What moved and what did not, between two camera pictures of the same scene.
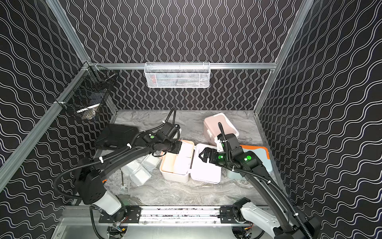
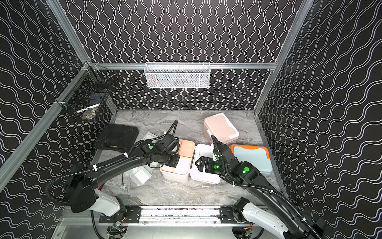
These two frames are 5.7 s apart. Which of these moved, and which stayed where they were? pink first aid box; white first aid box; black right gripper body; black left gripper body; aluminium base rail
Moved: black right gripper body; black left gripper body
Stayed: pink first aid box; white first aid box; aluminium base rail
